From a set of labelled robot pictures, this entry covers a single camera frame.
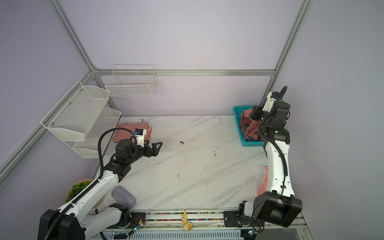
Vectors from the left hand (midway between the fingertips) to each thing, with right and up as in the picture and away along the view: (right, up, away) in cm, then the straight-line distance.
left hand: (154, 143), depth 80 cm
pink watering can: (+62, -27, +3) cm, 67 cm away
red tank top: (+56, +8, +6) cm, 57 cm away
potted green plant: (-36, -21, -7) cm, 43 cm away
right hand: (+51, +19, -8) cm, 55 cm away
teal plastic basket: (+55, +21, +33) cm, 67 cm away
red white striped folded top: (-11, +7, -12) cm, 18 cm away
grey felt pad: (-16, -29, -3) cm, 33 cm away
